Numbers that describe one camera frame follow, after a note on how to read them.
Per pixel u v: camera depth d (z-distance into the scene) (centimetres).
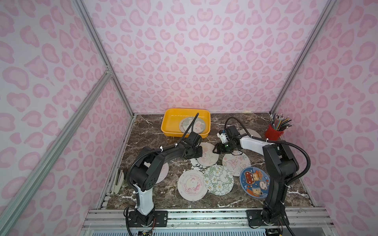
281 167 51
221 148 87
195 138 76
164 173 90
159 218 73
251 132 108
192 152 80
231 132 82
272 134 99
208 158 95
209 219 75
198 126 112
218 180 86
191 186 84
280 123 95
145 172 49
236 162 93
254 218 74
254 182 86
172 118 117
